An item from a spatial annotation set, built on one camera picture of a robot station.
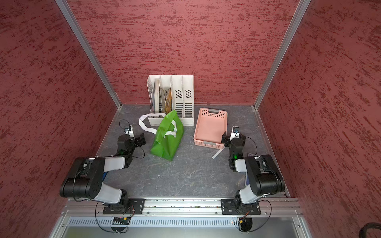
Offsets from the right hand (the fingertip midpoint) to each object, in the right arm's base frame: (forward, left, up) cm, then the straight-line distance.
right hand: (232, 134), depth 93 cm
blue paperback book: (-35, +6, +26) cm, 44 cm away
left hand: (0, +63, 0) cm, 63 cm away
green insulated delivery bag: (-6, +39, +8) cm, 41 cm away
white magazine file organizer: (+39, +33, +6) cm, 51 cm away
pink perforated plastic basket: (+13, +11, -7) cm, 19 cm away
